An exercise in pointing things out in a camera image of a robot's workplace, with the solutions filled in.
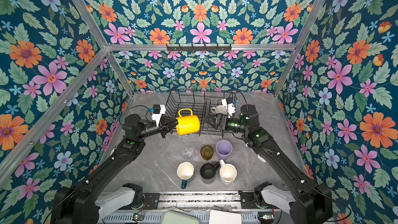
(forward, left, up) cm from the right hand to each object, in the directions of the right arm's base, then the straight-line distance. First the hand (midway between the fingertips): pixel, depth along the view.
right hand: (208, 119), depth 67 cm
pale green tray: (-33, +17, -28) cm, 47 cm away
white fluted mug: (-14, -10, -29) cm, 34 cm away
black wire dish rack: (+38, +7, -31) cm, 49 cm away
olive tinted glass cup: (-3, +2, -28) cm, 28 cm away
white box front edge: (-33, -4, -27) cm, 43 cm away
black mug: (-13, +1, -31) cm, 33 cm away
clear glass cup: (-2, +13, -29) cm, 32 cm away
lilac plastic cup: (-2, -8, -25) cm, 27 cm away
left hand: (0, +13, +1) cm, 13 cm away
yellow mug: (-1, +10, -3) cm, 10 cm away
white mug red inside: (+23, -7, -21) cm, 32 cm away
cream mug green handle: (-13, +13, -27) cm, 33 cm away
